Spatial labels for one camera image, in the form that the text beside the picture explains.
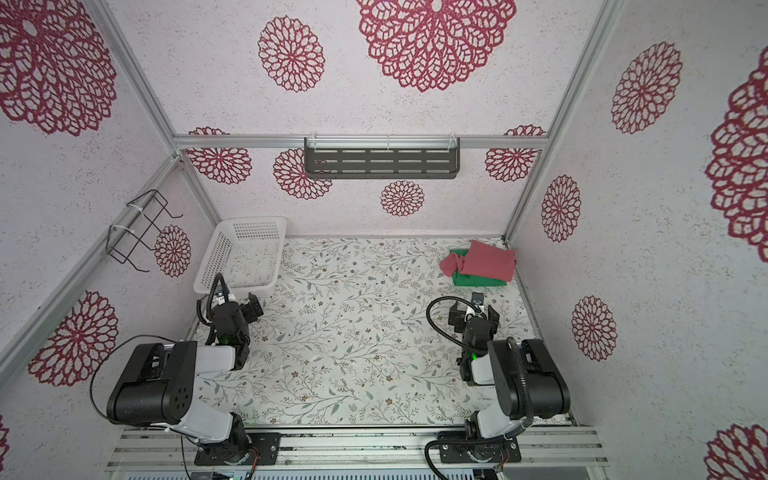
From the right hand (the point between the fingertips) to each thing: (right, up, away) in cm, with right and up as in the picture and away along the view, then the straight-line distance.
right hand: (477, 301), depth 91 cm
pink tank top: (+7, +13, +16) cm, 21 cm away
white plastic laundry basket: (-82, +16, +26) cm, 87 cm away
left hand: (-74, -1, +2) cm, 74 cm away
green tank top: (0, +6, +13) cm, 14 cm away
